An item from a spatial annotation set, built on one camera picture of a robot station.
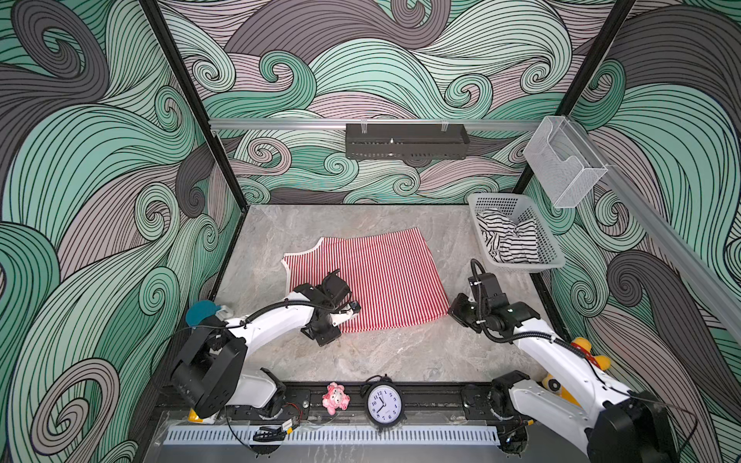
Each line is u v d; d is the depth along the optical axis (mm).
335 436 697
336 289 697
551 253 966
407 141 951
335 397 713
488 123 952
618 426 383
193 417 665
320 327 726
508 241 1037
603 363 760
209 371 412
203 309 858
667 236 591
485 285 636
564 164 774
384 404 712
